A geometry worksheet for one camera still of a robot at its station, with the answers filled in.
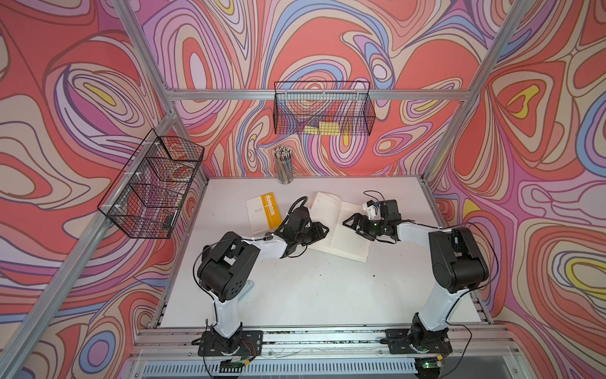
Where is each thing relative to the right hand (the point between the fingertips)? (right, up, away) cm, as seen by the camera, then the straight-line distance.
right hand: (351, 232), depth 96 cm
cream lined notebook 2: (-8, +8, +5) cm, 12 cm away
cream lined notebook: (-38, +7, +9) cm, 39 cm away
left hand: (-9, 0, -4) cm, 10 cm away
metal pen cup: (-29, +32, +11) cm, 44 cm away
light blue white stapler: (-40, -19, -12) cm, 46 cm away
